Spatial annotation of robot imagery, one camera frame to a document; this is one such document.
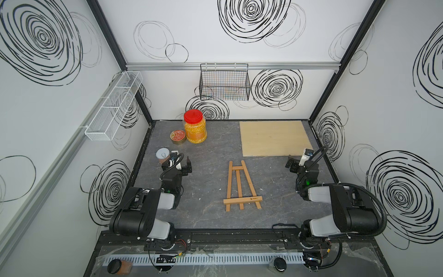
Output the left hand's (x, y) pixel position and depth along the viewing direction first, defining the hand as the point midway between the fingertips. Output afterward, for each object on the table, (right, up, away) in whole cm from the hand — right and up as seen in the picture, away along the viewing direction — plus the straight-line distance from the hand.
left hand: (177, 157), depth 89 cm
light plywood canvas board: (+51, +10, +22) cm, 56 cm away
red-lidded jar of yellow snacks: (+8, +17, +10) cm, 21 cm away
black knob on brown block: (-13, -36, -28) cm, 47 cm away
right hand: (+65, 0, +2) cm, 65 cm away
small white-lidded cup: (-10, +1, +7) cm, 12 cm away
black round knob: (+44, -34, -28) cm, 63 cm away
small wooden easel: (+32, -20, -6) cm, 38 cm away
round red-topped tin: (-5, +11, +19) cm, 23 cm away
